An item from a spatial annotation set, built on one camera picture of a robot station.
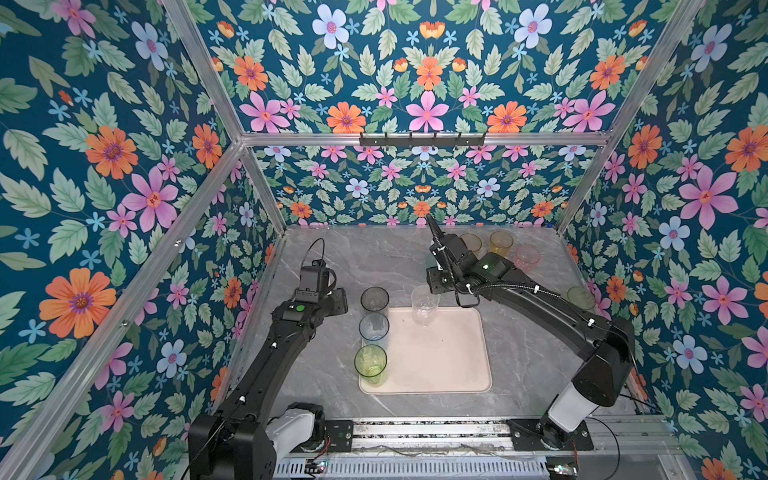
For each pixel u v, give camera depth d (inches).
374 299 34.0
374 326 33.7
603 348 17.0
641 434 29.5
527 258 41.4
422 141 36.7
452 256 23.1
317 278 24.3
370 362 32.3
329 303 29.2
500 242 42.4
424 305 34.0
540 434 26.2
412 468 28.9
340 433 29.0
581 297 39.8
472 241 38.7
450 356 34.7
